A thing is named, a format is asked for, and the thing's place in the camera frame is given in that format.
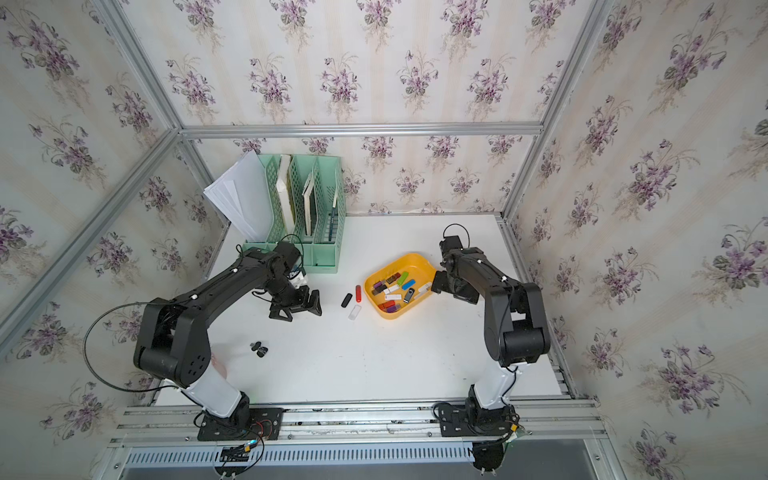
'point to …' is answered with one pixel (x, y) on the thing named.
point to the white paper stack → (242, 194)
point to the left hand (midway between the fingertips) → (311, 315)
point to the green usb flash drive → (402, 278)
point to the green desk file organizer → (307, 203)
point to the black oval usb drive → (346, 300)
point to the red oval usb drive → (358, 293)
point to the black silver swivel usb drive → (409, 294)
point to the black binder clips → (261, 350)
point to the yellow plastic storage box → (419, 269)
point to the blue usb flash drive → (408, 284)
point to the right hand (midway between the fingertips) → (456, 294)
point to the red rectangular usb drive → (387, 304)
